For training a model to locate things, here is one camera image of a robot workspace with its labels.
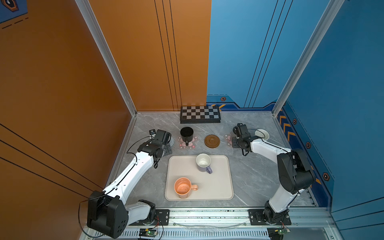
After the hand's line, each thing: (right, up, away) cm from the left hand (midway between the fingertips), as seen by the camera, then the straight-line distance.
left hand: (160, 148), depth 83 cm
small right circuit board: (+61, -37, -14) cm, 73 cm away
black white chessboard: (+23, +21, +32) cm, 45 cm away
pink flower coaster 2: (+17, 0, +17) cm, 24 cm away
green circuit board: (-3, -38, -13) cm, 40 cm away
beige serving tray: (+32, -21, -1) cm, 39 cm away
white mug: (+65, +7, +17) cm, 67 cm away
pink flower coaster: (+43, +4, +19) cm, 47 cm away
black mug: (+14, +8, +12) cm, 20 cm away
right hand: (+46, +3, +14) cm, 49 cm away
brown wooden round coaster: (+31, +2, +19) cm, 37 cm away
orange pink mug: (+14, -21, -2) cm, 25 cm away
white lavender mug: (+25, -10, +8) cm, 28 cm away
